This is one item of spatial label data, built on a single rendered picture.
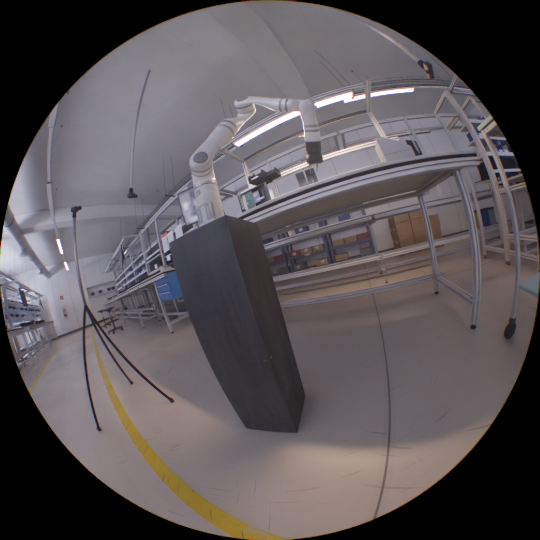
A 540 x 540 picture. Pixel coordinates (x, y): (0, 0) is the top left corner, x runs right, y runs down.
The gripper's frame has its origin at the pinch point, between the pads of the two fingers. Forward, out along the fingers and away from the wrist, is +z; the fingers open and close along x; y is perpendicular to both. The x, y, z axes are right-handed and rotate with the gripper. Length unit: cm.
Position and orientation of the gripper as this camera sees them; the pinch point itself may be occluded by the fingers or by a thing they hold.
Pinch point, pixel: (313, 172)
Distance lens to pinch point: 96.0
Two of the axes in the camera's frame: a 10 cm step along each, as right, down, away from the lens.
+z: 1.9, 6.3, 7.5
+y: 1.9, 7.3, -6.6
